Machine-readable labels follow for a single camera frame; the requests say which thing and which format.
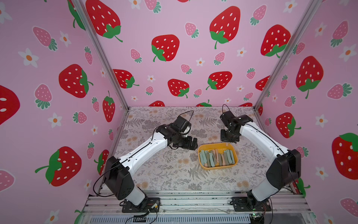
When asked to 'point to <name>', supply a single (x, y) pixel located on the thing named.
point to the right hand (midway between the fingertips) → (232, 139)
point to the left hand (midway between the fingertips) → (192, 145)
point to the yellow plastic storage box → (217, 155)
